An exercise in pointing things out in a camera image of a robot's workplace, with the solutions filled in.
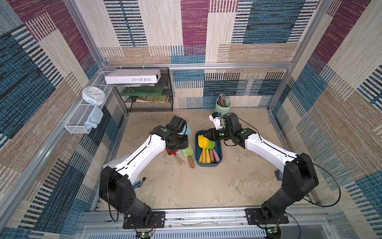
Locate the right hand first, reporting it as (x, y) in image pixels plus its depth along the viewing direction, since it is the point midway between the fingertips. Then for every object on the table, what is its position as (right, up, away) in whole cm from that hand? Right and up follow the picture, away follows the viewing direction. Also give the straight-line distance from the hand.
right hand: (204, 133), depth 84 cm
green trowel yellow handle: (+3, -14, +8) cm, 16 cm away
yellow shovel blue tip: (+1, -7, +13) cm, 15 cm away
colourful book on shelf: (-33, +22, +18) cm, 43 cm away
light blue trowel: (-8, +1, -17) cm, 19 cm away
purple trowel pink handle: (+8, -14, +8) cm, 18 cm away
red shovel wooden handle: (-20, -13, +10) cm, 26 cm away
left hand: (-10, -6, -2) cm, 12 cm away
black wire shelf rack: (-25, +34, +18) cm, 46 cm away
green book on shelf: (-39, +26, +15) cm, 49 cm away
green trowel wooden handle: (-9, -13, +12) cm, 20 cm away
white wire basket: (-59, +5, -15) cm, 61 cm away
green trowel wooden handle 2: (+5, -13, +9) cm, 16 cm away
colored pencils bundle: (+14, +22, +21) cm, 33 cm away
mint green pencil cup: (+15, +15, +21) cm, 30 cm away
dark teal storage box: (-3, -12, +12) cm, 17 cm away
